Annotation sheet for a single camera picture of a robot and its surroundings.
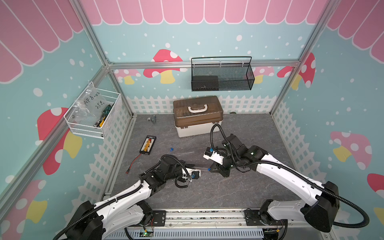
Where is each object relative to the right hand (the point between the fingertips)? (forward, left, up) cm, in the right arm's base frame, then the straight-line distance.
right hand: (211, 168), depth 73 cm
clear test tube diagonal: (0, +5, +1) cm, 5 cm away
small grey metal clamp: (+48, +41, -15) cm, 65 cm away
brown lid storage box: (+34, +8, +2) cm, 35 cm away
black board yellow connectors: (+24, +40, -14) cm, 49 cm away
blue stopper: (+22, +24, -16) cm, 36 cm away
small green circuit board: (-25, +32, -18) cm, 45 cm away
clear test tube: (+19, +17, -17) cm, 30 cm away
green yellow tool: (+20, +52, +18) cm, 59 cm away
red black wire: (+12, +49, -17) cm, 53 cm away
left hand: (+4, +10, -5) cm, 12 cm away
